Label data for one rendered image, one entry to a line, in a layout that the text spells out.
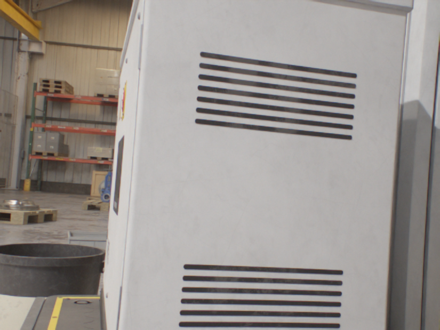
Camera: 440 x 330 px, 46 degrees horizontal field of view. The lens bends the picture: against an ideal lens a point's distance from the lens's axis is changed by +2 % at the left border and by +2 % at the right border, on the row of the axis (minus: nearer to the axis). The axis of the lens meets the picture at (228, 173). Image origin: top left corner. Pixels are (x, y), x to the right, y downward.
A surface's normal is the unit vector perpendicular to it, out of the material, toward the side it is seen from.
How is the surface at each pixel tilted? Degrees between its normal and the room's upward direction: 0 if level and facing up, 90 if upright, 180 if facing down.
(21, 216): 90
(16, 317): 93
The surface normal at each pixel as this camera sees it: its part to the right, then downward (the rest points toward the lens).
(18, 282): -0.02, 0.02
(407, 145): -0.96, -0.08
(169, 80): 0.25, -0.01
